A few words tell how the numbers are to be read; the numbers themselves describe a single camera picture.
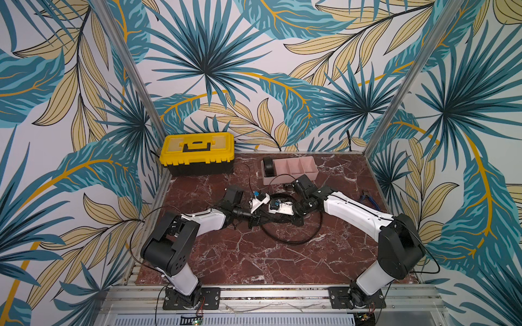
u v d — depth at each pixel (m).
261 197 0.75
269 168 0.99
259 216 0.76
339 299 0.73
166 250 0.46
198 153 0.97
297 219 0.74
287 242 0.87
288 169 1.06
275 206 0.72
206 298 0.73
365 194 1.01
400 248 0.45
